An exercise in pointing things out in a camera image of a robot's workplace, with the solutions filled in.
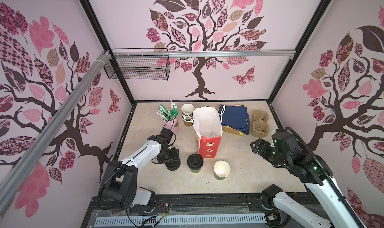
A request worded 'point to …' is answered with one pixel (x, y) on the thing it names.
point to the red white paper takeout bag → (208, 131)
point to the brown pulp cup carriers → (260, 128)
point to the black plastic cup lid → (195, 161)
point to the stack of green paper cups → (187, 115)
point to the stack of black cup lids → (173, 165)
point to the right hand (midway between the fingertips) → (255, 145)
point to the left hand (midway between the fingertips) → (172, 161)
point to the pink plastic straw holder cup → (172, 125)
